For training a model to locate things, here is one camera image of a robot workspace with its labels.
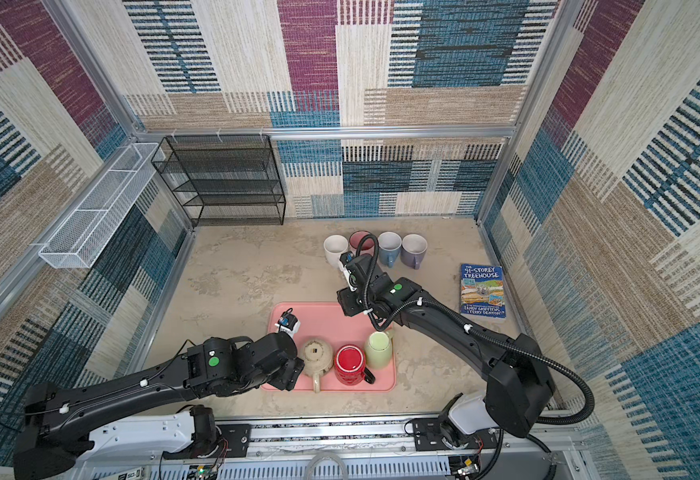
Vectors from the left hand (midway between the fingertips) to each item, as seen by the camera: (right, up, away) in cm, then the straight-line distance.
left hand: (295, 360), depth 72 cm
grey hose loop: (+10, -21, -3) cm, 24 cm away
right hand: (+13, +13, +9) cm, 21 cm away
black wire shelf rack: (-33, +51, +37) cm, 71 cm away
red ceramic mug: (+13, -4, +6) cm, 14 cm away
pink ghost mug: (+19, +28, +34) cm, 48 cm away
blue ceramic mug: (+26, +28, +36) cm, 52 cm away
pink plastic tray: (+5, +4, +22) cm, 23 cm away
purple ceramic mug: (+35, +26, +36) cm, 57 cm away
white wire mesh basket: (-50, +29, 0) cm, 58 cm away
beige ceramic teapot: (+5, -2, +6) cm, 7 cm away
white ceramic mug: (+7, +28, +33) cm, 44 cm away
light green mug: (+20, +1, +6) cm, 21 cm away
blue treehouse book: (+55, +13, +25) cm, 61 cm away
